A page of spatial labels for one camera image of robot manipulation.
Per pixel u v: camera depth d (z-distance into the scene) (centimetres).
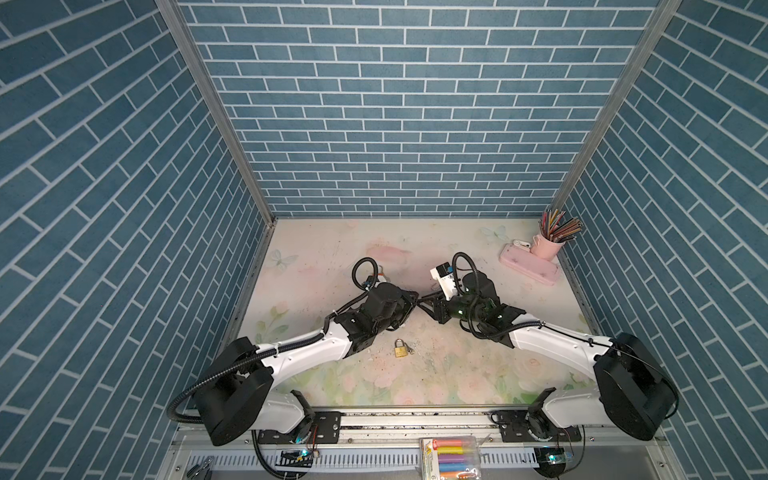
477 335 65
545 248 105
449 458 69
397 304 64
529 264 106
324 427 74
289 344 48
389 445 72
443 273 74
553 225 104
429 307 79
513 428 74
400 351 87
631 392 42
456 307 77
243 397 41
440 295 74
